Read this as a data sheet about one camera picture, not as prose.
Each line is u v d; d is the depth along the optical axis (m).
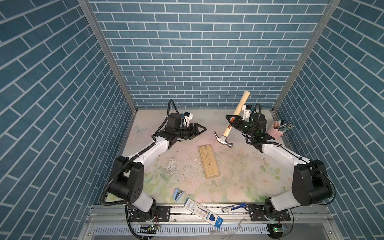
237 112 0.81
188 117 0.79
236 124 0.74
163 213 0.74
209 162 0.88
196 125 0.75
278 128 0.96
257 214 0.74
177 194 0.78
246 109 0.77
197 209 0.74
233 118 0.80
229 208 0.75
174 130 0.67
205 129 0.79
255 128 0.66
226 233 0.69
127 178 0.45
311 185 0.44
